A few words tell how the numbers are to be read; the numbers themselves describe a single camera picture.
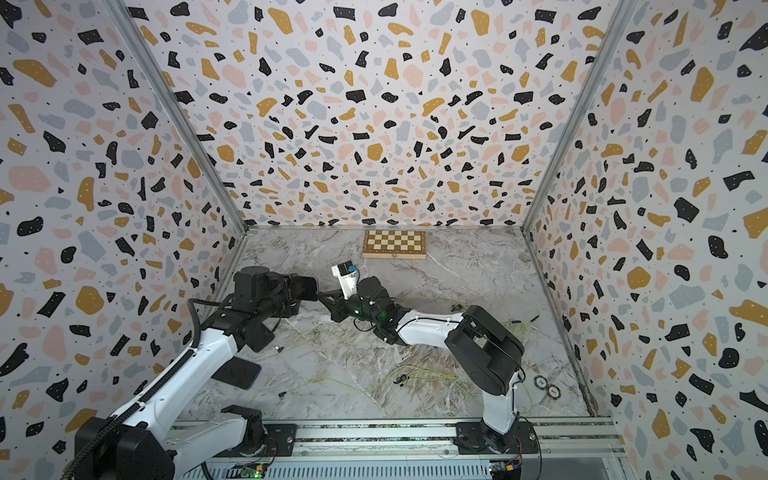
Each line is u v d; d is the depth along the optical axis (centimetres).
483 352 48
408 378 84
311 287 81
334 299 76
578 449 74
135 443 37
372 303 65
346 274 73
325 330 94
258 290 62
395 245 113
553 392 82
